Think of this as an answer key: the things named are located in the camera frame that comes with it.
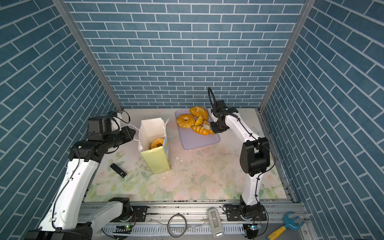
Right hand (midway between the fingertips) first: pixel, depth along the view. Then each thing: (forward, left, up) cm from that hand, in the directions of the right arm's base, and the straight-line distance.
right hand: (215, 128), depth 93 cm
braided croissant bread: (+5, +5, -8) cm, 11 cm away
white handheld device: (-48, -2, -11) cm, 50 cm away
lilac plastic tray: (+23, +4, -11) cm, 26 cm away
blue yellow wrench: (-45, -37, -13) cm, 60 cm away
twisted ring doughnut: (-10, +36, -4) cm, 38 cm away
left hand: (-18, +39, +17) cm, 46 cm away
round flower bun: (+12, +21, -9) cm, 26 cm away
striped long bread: (+5, +9, -10) cm, 15 cm away
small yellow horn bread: (+13, +11, -9) cm, 19 cm away
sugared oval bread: (+22, +14, -8) cm, 27 cm away
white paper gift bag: (-25, +30, +2) cm, 39 cm away
